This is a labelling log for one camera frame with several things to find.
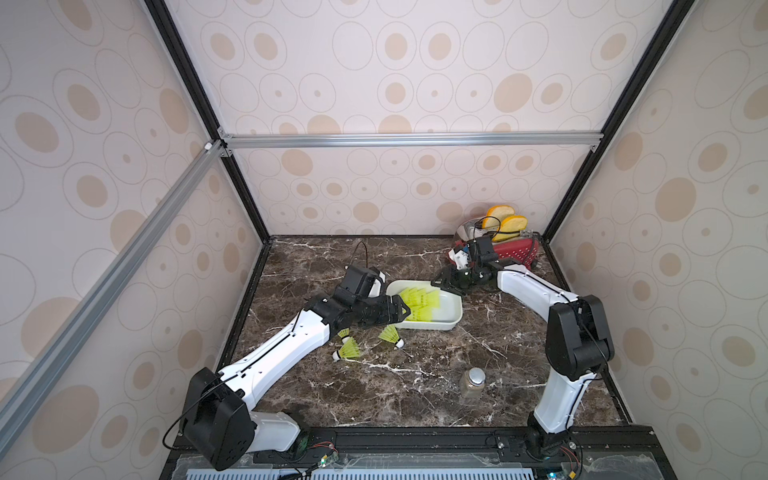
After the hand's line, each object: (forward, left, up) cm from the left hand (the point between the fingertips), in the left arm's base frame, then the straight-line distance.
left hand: (407, 314), depth 75 cm
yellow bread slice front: (+30, -33, +3) cm, 45 cm away
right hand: (+15, -8, -9) cm, 19 cm away
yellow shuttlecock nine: (+3, +18, -18) cm, 26 cm away
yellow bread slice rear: (+36, -30, +2) cm, 46 cm away
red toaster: (+26, -38, -4) cm, 46 cm away
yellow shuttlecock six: (+3, +4, -16) cm, 17 cm away
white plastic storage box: (+8, -13, -16) cm, 22 cm away
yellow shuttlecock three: (-3, +16, -17) cm, 23 cm away
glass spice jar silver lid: (-14, -16, -9) cm, 23 cm away
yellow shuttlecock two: (+17, -5, -16) cm, 23 cm away
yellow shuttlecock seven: (+11, -6, -17) cm, 21 cm away
